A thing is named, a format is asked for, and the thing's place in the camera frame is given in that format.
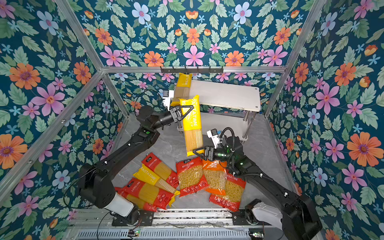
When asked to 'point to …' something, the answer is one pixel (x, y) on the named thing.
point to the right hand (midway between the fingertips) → (199, 149)
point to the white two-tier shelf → (232, 125)
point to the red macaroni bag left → (190, 176)
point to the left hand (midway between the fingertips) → (191, 108)
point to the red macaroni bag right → (232, 199)
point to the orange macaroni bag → (216, 172)
